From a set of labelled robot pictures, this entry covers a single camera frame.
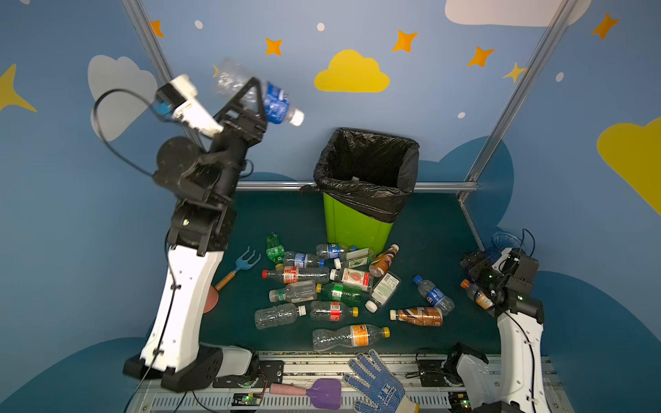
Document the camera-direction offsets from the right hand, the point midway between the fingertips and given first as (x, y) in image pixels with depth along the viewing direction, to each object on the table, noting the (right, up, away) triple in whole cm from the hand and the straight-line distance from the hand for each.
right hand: (475, 260), depth 78 cm
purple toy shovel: (-46, -36, -7) cm, 59 cm away
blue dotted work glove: (-29, -37, -6) cm, 47 cm away
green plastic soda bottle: (-67, 0, +21) cm, 70 cm away
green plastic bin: (-39, +10, +11) cm, 42 cm away
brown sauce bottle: (-26, -4, +15) cm, 31 cm away
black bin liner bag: (-29, +31, +24) cm, 48 cm away
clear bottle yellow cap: (-44, -17, +4) cm, 48 cm away
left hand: (-57, +36, -33) cm, 75 cm away
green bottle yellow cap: (-41, -12, +8) cm, 44 cm away
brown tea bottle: (-16, -19, +4) cm, 25 cm away
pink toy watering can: (-86, -15, +9) cm, 87 cm away
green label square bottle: (-34, -2, +19) cm, 39 cm away
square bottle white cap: (-26, -12, +11) cm, 30 cm away
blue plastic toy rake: (-79, -4, +20) cm, 82 cm away
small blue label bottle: (-11, -12, +10) cm, 19 cm away
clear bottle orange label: (-38, -23, -1) cm, 44 cm away
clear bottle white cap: (-61, -18, +2) cm, 64 cm away
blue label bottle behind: (-44, 0, +18) cm, 48 cm away
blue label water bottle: (-55, -2, +16) cm, 57 cm away
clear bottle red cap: (-57, -7, +12) cm, 59 cm away
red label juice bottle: (-35, -9, +13) cm, 38 cm away
